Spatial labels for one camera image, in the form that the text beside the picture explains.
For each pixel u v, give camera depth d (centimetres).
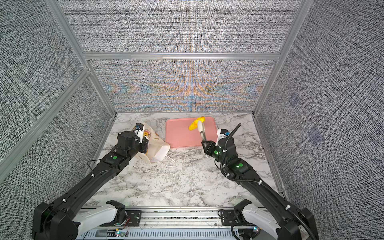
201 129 82
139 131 68
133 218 73
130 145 61
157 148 97
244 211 62
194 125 86
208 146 67
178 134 107
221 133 70
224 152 55
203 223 73
